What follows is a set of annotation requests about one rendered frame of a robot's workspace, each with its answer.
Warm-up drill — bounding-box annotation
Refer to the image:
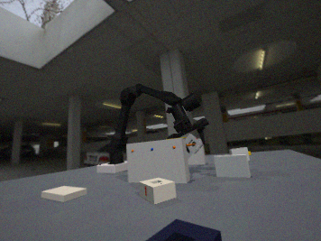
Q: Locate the beige box with red arrow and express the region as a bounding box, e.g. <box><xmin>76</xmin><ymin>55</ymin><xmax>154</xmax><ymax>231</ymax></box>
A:
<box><xmin>139</xmin><ymin>178</ymin><xmax>177</xmax><ymax>205</ymax></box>

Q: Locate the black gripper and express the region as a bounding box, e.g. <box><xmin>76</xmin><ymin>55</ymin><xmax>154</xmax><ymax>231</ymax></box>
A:
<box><xmin>168</xmin><ymin>114</ymin><xmax>209</xmax><ymax>146</ymax></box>

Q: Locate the beige flat box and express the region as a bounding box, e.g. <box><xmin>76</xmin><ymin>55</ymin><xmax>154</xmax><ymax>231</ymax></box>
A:
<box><xmin>41</xmin><ymin>186</ymin><xmax>87</xmax><ymax>202</ymax></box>

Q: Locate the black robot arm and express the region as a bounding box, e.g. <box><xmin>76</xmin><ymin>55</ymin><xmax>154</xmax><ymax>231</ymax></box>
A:
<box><xmin>106</xmin><ymin>83</ymin><xmax>201</xmax><ymax>164</ymax></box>

